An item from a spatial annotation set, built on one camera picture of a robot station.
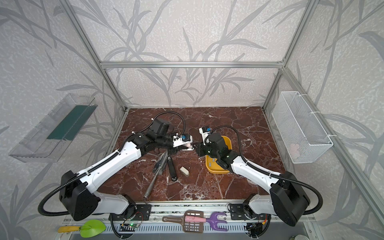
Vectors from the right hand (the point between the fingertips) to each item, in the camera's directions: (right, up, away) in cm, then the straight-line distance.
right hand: (193, 140), depth 81 cm
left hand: (-2, +1, -5) cm, 6 cm away
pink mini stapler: (-2, -3, -5) cm, 6 cm away
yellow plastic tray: (+11, -16, +8) cm, 21 cm away
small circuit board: (-32, -41, -8) cm, 53 cm away
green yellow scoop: (-47, -39, -13) cm, 62 cm away
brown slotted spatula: (-2, -40, -10) cm, 41 cm away
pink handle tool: (-1, -35, -11) cm, 37 cm away
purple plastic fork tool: (+10, -37, -11) cm, 40 cm away
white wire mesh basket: (+47, +4, -20) cm, 51 cm away
